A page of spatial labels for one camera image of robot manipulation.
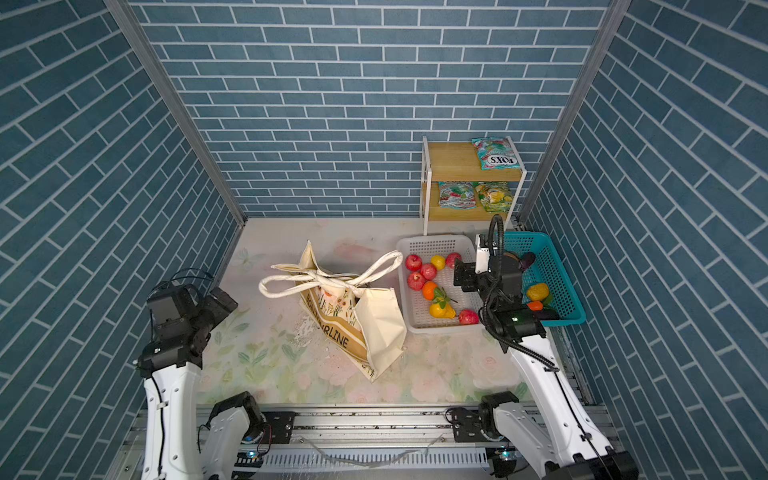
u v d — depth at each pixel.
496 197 1.04
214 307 0.67
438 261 1.02
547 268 1.01
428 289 0.95
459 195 1.04
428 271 0.99
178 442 0.41
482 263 0.65
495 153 0.90
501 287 0.55
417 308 0.94
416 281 0.96
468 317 0.87
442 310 0.89
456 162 0.91
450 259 1.02
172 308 0.53
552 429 0.43
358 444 0.73
